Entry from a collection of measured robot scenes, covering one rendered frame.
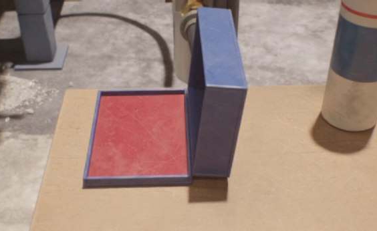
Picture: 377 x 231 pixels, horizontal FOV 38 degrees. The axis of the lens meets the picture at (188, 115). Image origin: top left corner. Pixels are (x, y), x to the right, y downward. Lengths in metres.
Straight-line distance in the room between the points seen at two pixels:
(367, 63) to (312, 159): 0.12
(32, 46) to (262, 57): 0.69
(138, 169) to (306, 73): 1.12
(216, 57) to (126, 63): 1.15
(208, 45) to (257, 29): 1.31
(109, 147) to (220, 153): 0.13
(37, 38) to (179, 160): 1.13
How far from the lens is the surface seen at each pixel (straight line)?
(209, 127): 0.51
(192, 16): 0.91
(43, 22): 1.63
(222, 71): 0.50
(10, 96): 1.58
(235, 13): 0.93
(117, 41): 1.79
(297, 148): 0.61
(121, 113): 0.65
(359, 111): 0.63
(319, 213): 0.54
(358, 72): 0.60
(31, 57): 1.69
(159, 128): 0.62
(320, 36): 1.85
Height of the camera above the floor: 0.86
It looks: 37 degrees down
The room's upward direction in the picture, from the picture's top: straight up
